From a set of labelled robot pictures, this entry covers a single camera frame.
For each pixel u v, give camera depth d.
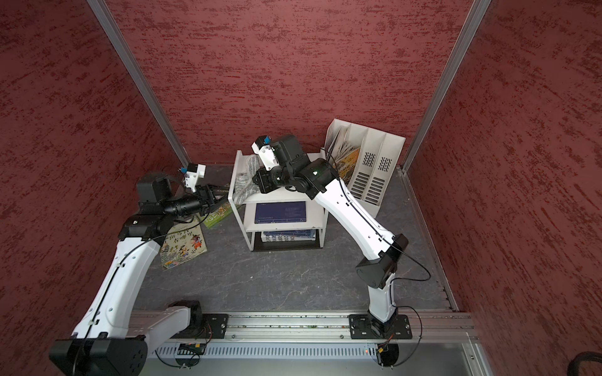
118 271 0.43
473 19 0.72
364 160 1.12
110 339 0.37
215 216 0.97
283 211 0.81
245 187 0.66
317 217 0.81
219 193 0.63
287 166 0.50
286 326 0.76
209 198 0.59
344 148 0.97
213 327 0.73
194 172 0.63
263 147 0.59
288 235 0.90
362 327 0.73
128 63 0.82
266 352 0.77
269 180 0.59
